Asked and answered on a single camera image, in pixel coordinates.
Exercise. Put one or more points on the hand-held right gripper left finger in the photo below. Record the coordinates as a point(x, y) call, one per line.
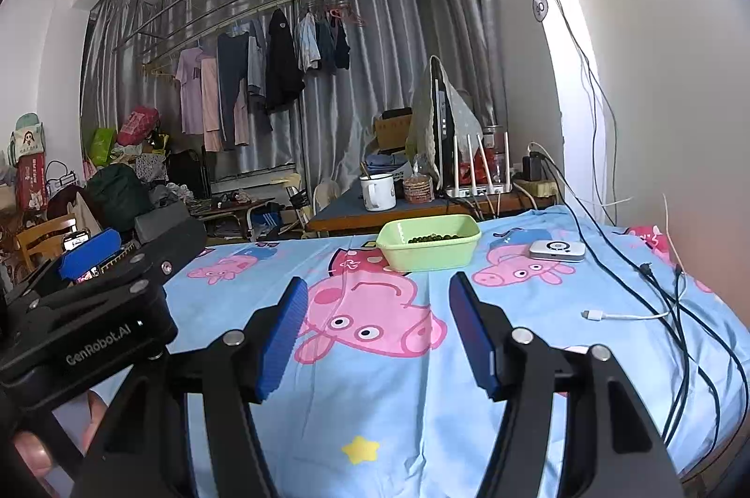
point(284, 340)

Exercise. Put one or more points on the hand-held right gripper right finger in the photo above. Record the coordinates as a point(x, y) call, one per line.
point(474, 340)

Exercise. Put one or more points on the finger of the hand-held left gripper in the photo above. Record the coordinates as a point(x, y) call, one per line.
point(170, 252)
point(91, 255)

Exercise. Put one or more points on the green plastic basket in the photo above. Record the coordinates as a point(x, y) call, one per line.
point(428, 258)

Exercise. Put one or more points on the person's left hand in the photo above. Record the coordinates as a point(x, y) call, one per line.
point(35, 451)

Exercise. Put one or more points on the smartphone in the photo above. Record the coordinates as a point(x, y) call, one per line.
point(76, 240)

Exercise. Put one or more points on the grey case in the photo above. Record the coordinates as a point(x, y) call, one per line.
point(161, 220)

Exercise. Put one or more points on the wooden chair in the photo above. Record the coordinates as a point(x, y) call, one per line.
point(44, 234)

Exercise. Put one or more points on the dark green duffel bag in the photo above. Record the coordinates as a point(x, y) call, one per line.
point(117, 193)

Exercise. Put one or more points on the low wooden table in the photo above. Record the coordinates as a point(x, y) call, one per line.
point(234, 206)

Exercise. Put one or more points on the black suitcase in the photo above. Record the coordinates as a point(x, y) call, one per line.
point(188, 173)

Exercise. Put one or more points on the black white patterned box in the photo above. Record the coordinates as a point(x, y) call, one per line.
point(152, 167)

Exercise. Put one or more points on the red white packet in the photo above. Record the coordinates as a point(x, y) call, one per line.
point(32, 182)

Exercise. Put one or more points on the blue white shoe box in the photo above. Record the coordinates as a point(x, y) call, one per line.
point(265, 223)

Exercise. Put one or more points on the cartoon pig printed bedsheet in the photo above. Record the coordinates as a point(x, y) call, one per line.
point(410, 416)

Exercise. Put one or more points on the long beige box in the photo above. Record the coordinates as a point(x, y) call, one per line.
point(252, 182)

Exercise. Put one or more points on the green shopping bag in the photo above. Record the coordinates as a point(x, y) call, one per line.
point(102, 146)

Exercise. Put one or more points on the small white device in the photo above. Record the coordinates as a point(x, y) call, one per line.
point(556, 251)

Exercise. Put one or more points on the wooden desk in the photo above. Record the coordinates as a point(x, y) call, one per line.
point(345, 225)

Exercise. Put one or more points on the red shopping bag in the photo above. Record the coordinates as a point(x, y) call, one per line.
point(137, 126)

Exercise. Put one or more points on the green white packet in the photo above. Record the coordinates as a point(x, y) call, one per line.
point(26, 138)

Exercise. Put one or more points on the blue desk mat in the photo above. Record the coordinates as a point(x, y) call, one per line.
point(345, 205)

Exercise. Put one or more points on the white router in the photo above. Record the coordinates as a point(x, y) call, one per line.
point(477, 190)

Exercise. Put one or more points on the white plastic chair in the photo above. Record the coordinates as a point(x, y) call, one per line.
point(328, 196)

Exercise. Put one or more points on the clear cookie jar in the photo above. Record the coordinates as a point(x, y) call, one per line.
point(419, 185)

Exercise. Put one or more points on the red snack packet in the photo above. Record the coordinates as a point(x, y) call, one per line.
point(477, 167)

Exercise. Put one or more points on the white enamel mug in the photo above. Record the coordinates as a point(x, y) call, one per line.
point(379, 193)

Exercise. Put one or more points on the black power adapter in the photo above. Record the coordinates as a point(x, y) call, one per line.
point(534, 167)

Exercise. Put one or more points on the black monitor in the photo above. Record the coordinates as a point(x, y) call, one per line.
point(443, 123)

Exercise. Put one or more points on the row of hanging clothes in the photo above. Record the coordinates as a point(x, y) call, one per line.
point(281, 59)

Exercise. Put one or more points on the cardboard box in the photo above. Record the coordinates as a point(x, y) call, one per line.
point(392, 132)

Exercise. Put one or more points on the lace cloth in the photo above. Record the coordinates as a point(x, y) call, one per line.
point(425, 117)

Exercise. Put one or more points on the grey curtain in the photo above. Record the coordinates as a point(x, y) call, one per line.
point(381, 64)

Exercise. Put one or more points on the round wall hook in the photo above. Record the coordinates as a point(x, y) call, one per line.
point(539, 6)

